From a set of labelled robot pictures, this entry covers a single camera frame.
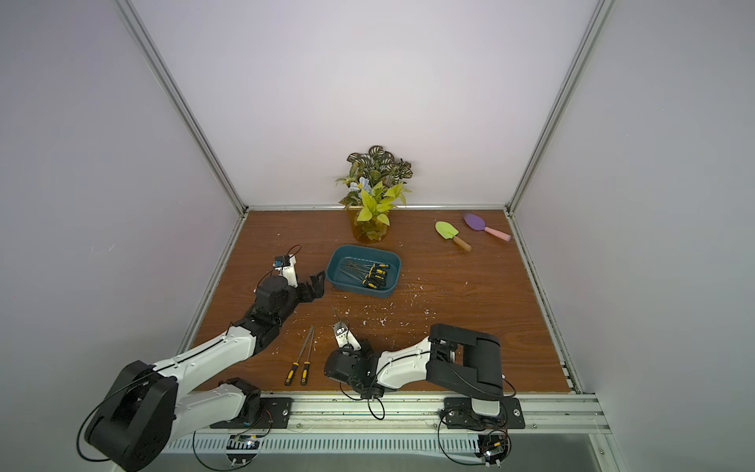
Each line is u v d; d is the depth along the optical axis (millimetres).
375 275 972
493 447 695
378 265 1021
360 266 1006
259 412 707
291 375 791
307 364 812
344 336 731
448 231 1135
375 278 973
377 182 966
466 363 468
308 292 773
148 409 407
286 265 752
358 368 640
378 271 1000
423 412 747
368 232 1099
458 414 726
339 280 975
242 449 720
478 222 1147
